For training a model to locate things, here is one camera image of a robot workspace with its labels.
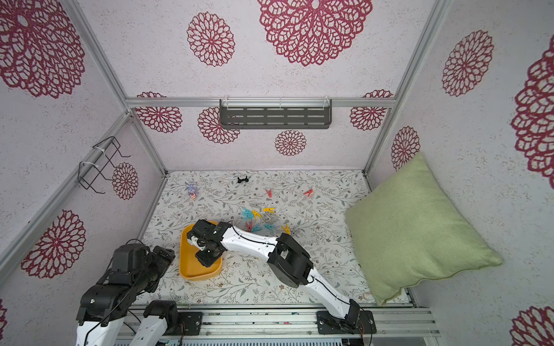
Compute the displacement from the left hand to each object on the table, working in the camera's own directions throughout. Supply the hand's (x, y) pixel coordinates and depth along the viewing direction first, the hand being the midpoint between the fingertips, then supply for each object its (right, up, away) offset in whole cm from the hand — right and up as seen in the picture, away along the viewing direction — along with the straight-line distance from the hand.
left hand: (170, 260), depth 71 cm
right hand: (+6, -4, +13) cm, 15 cm away
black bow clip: (+15, +29, +45) cm, 56 cm away
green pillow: (+77, +11, -3) cm, 78 cm away
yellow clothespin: (+32, +14, +34) cm, 48 cm away
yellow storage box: (+1, -7, +14) cm, 16 cm away
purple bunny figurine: (-7, +23, +36) cm, 43 cm away
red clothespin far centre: (+32, +22, +40) cm, 56 cm away
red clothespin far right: (+52, +22, +41) cm, 70 cm away
